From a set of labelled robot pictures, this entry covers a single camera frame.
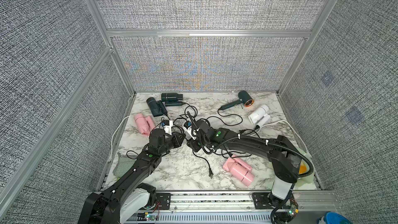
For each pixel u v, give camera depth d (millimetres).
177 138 715
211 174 804
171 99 1110
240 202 746
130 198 557
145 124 970
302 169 780
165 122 740
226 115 1062
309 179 779
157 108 1058
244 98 1115
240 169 796
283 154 450
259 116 1014
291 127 994
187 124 731
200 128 626
